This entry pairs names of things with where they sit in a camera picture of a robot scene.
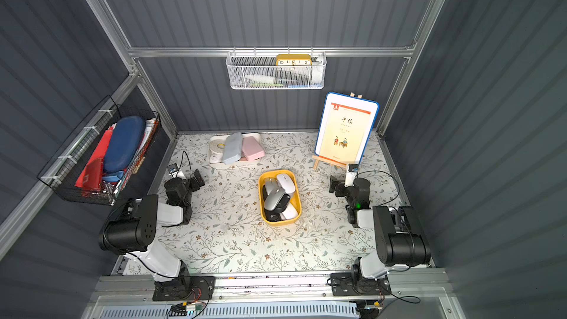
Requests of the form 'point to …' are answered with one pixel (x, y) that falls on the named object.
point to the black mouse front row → (272, 215)
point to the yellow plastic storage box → (296, 196)
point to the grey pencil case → (232, 149)
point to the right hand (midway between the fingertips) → (348, 176)
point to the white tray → (255, 136)
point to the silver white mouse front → (271, 184)
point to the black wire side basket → (60, 176)
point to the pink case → (252, 149)
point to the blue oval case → (124, 145)
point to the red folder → (90, 179)
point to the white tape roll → (217, 148)
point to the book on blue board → (345, 128)
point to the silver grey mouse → (274, 198)
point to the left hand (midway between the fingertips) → (187, 172)
